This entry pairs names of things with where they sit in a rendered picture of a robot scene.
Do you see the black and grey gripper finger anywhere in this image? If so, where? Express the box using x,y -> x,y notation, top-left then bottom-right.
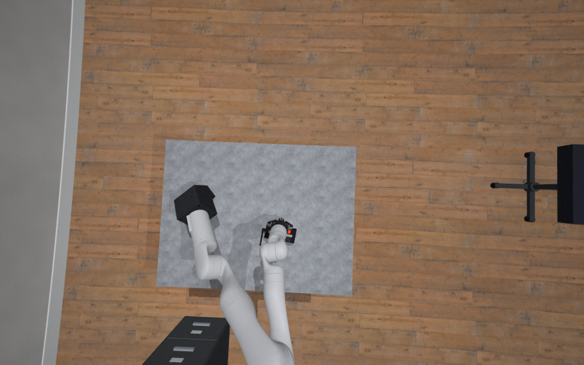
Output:
281,218 -> 293,231
267,218 -> 282,227

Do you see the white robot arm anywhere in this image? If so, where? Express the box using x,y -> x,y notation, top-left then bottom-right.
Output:
186,210 -> 294,365

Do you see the black power strip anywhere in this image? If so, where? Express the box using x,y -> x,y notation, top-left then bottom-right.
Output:
259,226 -> 297,246

